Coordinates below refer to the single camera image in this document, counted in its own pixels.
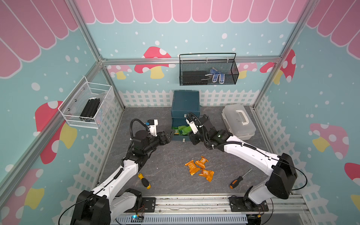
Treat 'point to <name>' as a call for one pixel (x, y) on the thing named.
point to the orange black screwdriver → (235, 182)
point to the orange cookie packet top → (201, 162)
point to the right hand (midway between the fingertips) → (190, 132)
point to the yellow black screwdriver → (144, 181)
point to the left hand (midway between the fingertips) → (172, 134)
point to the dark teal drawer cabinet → (184, 102)
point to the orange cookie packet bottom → (208, 174)
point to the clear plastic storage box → (238, 122)
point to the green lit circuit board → (136, 218)
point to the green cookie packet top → (176, 132)
